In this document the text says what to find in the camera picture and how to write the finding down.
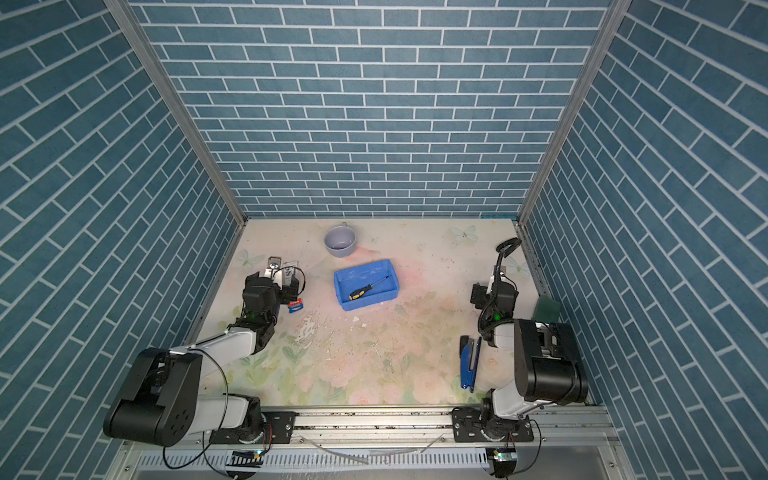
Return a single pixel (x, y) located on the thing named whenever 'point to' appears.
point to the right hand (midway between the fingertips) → (492, 282)
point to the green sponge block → (547, 310)
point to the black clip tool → (506, 247)
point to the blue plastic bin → (349, 280)
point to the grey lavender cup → (340, 240)
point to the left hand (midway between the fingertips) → (276, 273)
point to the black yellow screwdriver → (362, 291)
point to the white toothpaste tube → (284, 271)
